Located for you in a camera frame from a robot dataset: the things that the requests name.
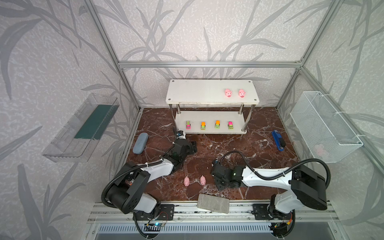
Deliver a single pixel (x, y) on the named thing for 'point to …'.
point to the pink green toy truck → (188, 125)
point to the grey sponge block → (213, 202)
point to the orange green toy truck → (203, 125)
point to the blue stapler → (280, 141)
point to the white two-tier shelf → (212, 92)
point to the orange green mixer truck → (217, 124)
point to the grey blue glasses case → (140, 143)
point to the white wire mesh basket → (327, 135)
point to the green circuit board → (156, 224)
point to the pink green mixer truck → (230, 125)
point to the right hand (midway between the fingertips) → (217, 177)
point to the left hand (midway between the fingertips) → (194, 138)
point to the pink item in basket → (321, 149)
